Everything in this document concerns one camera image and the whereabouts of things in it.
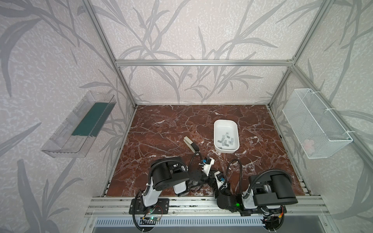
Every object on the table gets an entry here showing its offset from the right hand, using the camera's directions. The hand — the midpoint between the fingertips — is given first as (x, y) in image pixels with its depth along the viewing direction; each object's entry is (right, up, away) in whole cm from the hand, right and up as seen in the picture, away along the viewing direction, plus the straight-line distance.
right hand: (212, 175), depth 85 cm
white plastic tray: (+12, +21, +17) cm, 30 cm away
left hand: (+6, +4, -5) cm, 9 cm away
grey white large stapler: (-11, +16, +7) cm, 21 cm away
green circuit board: (-31, -15, -14) cm, 37 cm away
